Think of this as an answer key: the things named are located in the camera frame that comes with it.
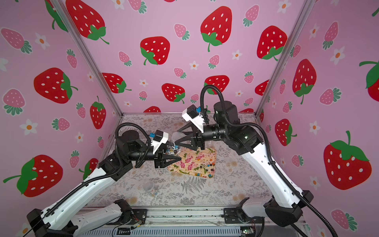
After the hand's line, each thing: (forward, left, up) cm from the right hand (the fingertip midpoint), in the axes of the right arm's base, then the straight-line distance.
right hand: (177, 139), depth 52 cm
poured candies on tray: (+10, -12, -44) cm, 46 cm away
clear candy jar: (-5, +21, -43) cm, 48 cm away
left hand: (0, 0, -9) cm, 9 cm away
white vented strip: (-24, +6, -44) cm, 50 cm away
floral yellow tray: (+11, -1, -44) cm, 45 cm away
